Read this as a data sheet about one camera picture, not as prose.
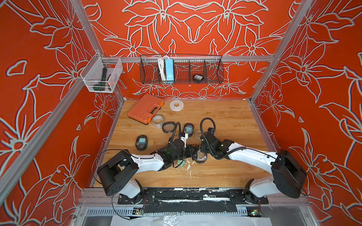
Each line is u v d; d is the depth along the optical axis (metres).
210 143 0.64
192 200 0.73
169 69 0.89
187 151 0.73
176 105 1.14
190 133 0.97
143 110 1.06
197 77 0.96
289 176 0.41
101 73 0.90
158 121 1.05
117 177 0.43
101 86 0.79
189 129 1.00
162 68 0.90
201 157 0.84
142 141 0.92
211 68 0.99
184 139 0.78
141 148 0.90
